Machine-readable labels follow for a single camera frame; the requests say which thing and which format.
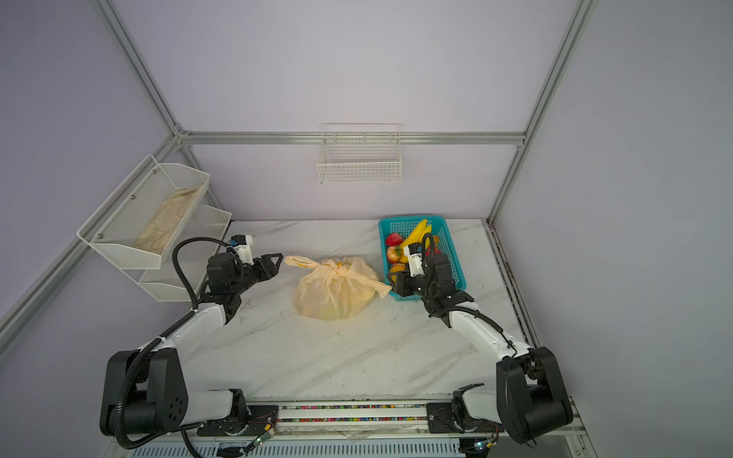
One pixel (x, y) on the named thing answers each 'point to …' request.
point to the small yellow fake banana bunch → (415, 236)
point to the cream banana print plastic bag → (336, 288)
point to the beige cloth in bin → (157, 234)
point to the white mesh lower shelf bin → (166, 284)
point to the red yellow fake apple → (393, 253)
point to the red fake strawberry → (393, 239)
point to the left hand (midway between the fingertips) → (276, 258)
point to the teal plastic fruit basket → (405, 226)
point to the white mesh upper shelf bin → (143, 218)
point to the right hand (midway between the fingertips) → (392, 273)
